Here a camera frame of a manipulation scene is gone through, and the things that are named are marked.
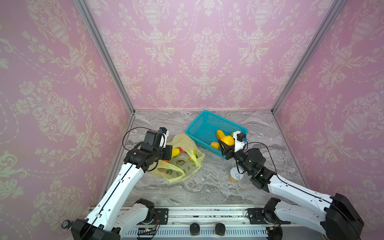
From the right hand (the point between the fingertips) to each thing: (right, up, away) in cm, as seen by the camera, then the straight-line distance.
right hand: (224, 138), depth 75 cm
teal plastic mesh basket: (-9, +2, +35) cm, 36 cm away
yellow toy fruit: (+1, 0, -5) cm, 5 cm away
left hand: (-27, -6, +1) cm, 28 cm away
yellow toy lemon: (-27, -10, +18) cm, 34 cm away
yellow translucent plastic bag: (-23, -18, +15) cm, 32 cm away
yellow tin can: (+7, -22, +7) cm, 24 cm away
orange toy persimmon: (-27, -10, -7) cm, 30 cm away
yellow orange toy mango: (+2, 0, +26) cm, 26 cm away
